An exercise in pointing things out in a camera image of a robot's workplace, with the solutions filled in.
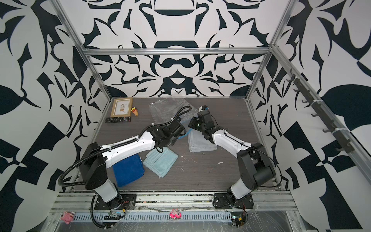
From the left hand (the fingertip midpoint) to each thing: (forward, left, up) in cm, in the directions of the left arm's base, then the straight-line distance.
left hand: (167, 129), depth 84 cm
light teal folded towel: (-15, +4, -13) cm, 20 cm away
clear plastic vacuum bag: (+30, +4, -18) cm, 35 cm away
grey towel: (-2, -18, -13) cm, 23 cm away
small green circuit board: (-39, +25, -11) cm, 47 cm away
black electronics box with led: (-42, -34, -16) cm, 57 cm away
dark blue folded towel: (-18, +22, -12) cm, 31 cm away
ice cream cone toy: (+25, +26, -12) cm, 38 cm away
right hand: (+8, -13, 0) cm, 15 cm away
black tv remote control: (+19, +37, -13) cm, 44 cm away
